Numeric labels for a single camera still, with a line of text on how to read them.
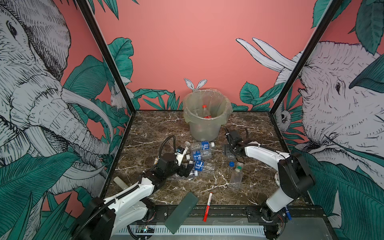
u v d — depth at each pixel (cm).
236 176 85
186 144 98
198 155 90
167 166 63
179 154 73
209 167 86
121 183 80
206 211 75
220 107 98
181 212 74
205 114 103
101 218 40
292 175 46
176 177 82
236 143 70
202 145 94
